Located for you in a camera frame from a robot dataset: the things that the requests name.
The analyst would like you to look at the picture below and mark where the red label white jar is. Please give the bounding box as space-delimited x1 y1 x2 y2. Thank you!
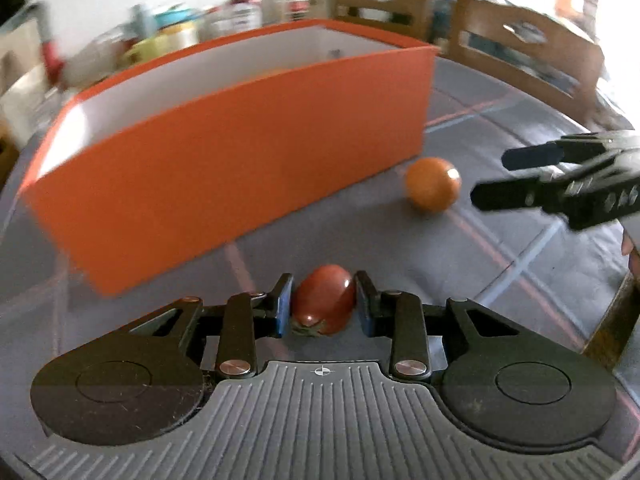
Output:
227 0 264 36

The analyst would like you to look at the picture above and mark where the orange cardboard box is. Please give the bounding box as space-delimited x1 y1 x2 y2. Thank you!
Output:
19 18 440 297

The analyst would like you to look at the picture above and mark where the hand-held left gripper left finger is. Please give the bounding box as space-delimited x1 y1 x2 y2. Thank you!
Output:
115 274 295 378

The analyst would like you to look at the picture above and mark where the yellow-green mug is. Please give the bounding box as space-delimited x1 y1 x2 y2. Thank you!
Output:
122 35 166 67

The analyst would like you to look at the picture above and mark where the person's right hand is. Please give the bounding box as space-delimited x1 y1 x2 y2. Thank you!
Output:
620 233 640 276

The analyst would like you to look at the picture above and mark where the teal bowl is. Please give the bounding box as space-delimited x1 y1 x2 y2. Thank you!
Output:
152 5 194 29

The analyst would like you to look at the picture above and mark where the wooden chair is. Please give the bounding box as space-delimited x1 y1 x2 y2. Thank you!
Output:
329 0 431 44
447 0 606 122

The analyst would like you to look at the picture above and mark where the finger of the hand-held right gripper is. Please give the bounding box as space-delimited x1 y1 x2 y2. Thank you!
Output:
470 172 581 214
501 139 609 171

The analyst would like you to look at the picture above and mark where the red tomato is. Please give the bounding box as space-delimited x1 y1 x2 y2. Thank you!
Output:
291 263 357 337

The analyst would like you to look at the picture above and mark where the white paper bag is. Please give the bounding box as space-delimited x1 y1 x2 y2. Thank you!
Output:
0 20 51 147

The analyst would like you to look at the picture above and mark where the small orange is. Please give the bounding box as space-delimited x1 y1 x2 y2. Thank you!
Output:
404 156 461 212

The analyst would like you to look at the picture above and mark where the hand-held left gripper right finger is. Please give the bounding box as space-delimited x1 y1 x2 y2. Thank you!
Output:
354 271 531 380

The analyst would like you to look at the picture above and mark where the red umbrella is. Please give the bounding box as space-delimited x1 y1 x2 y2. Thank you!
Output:
39 2 64 77

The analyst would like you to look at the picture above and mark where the white canister yellow lid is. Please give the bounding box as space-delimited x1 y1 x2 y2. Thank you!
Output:
159 22 199 49

